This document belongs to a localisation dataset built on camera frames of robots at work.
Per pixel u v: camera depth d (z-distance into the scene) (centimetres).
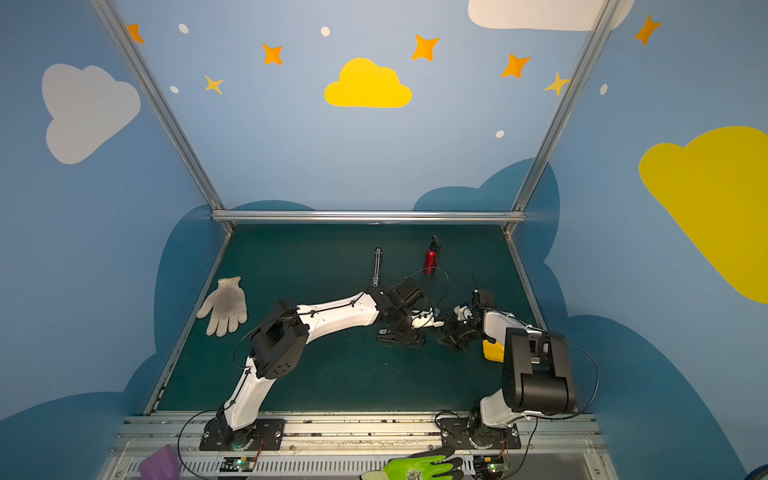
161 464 70
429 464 70
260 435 73
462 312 89
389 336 90
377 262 108
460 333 80
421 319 78
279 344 52
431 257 102
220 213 116
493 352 88
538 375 46
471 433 68
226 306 98
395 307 71
